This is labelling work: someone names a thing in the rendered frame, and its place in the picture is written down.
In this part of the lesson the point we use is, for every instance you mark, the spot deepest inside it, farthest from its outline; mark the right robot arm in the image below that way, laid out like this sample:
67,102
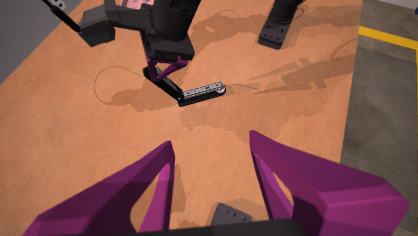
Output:
278,21

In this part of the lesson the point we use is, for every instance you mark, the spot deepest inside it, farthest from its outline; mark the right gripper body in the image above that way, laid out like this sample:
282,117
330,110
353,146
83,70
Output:
166,30

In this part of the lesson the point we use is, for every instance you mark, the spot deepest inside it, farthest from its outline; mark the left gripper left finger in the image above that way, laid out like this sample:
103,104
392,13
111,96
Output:
105,207

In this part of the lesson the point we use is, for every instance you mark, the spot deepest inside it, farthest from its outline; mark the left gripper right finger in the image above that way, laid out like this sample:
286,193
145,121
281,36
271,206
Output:
329,198

